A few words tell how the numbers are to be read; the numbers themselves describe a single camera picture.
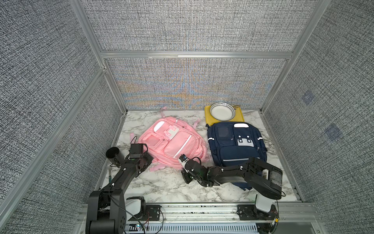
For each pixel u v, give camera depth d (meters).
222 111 1.17
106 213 0.43
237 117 1.13
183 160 0.76
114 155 0.88
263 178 0.48
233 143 0.97
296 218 0.73
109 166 0.90
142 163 0.75
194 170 0.65
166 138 0.97
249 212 0.72
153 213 0.73
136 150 0.70
